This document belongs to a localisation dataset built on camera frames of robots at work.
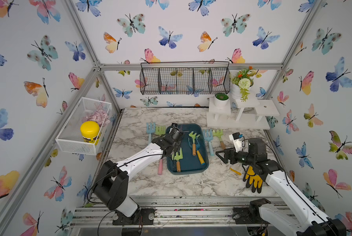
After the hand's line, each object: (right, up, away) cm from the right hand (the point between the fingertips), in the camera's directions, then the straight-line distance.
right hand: (222, 150), depth 77 cm
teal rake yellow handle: (-11, -1, +22) cm, 24 cm away
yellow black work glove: (+18, -17, +7) cm, 26 cm away
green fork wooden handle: (-24, -7, +18) cm, 30 cm away
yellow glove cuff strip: (+11, -14, +11) cm, 21 cm away
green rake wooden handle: (+6, +6, +29) cm, 30 cm away
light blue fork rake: (-44, +9, +32) cm, 56 cm away
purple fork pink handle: (-34, -12, +11) cm, 38 cm away
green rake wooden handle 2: (-13, +5, +24) cm, 28 cm away
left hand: (-25, +4, +10) cm, 27 cm away
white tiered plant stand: (+33, +22, +44) cm, 59 cm away
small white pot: (+4, +30, +18) cm, 35 cm away
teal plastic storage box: (-15, -5, +17) cm, 23 cm away
